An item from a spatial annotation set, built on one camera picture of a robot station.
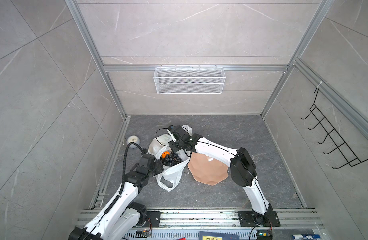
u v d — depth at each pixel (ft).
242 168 1.77
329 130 2.27
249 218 2.44
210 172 2.91
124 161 1.87
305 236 2.22
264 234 2.30
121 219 1.84
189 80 3.30
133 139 3.31
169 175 2.58
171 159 2.96
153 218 2.41
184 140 2.27
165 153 3.05
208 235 2.22
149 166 2.07
